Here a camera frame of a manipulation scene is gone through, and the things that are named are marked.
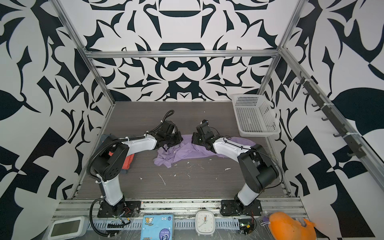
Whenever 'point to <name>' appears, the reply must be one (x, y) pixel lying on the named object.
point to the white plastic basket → (255, 115)
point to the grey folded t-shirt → (103, 137)
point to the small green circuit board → (246, 226)
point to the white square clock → (205, 222)
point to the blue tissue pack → (157, 227)
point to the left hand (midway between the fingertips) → (185, 135)
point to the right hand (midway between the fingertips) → (195, 136)
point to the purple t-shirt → (187, 147)
